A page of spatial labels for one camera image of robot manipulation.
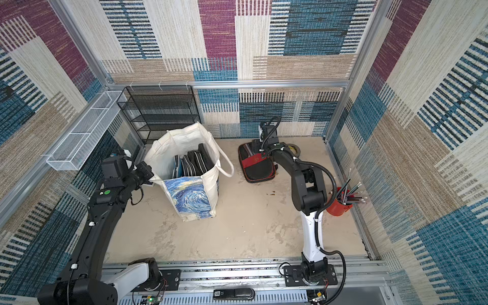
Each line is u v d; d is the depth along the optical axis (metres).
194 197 0.78
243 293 0.66
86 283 0.38
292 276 0.73
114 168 0.55
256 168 1.05
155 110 1.08
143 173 0.69
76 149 0.72
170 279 0.74
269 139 0.80
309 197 0.58
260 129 0.92
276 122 0.80
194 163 0.89
